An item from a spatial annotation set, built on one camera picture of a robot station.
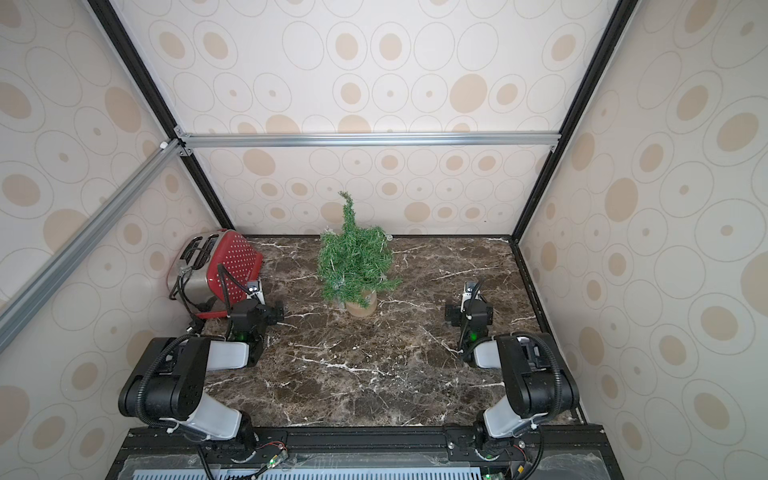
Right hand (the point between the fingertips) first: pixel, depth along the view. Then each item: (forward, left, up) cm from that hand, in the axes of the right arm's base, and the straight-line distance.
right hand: (481, 301), depth 94 cm
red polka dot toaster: (-2, +81, +13) cm, 82 cm away
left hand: (-3, +67, +4) cm, 67 cm away
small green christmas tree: (-5, +37, +23) cm, 44 cm away
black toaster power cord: (-11, +69, +22) cm, 73 cm away
